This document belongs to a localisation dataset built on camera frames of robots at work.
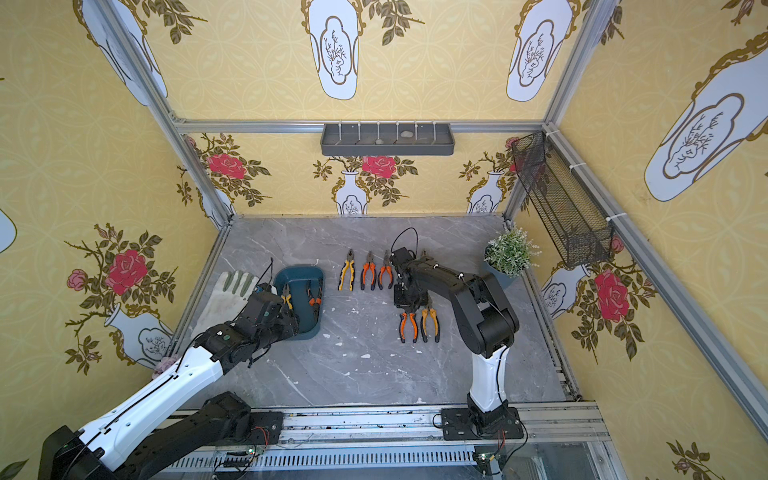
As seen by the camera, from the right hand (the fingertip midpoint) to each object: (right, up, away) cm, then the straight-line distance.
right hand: (405, 306), depth 96 cm
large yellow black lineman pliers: (+9, -4, -5) cm, 11 cm away
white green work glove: (-58, +2, 0) cm, 58 cm away
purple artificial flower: (-61, -9, -22) cm, 65 cm away
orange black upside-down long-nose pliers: (-29, +2, -1) cm, 29 cm away
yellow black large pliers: (-20, +13, +9) cm, 25 cm away
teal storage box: (-37, +9, +6) cm, 39 cm away
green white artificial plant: (+32, +18, -7) cm, 37 cm away
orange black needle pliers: (-14, +10, +7) cm, 18 cm away
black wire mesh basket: (+49, +23, -13) cm, 55 cm away
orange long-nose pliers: (-8, +11, +7) cm, 15 cm away
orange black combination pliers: (-1, -3, -4) cm, 6 cm away
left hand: (-30, -1, -14) cm, 34 cm away
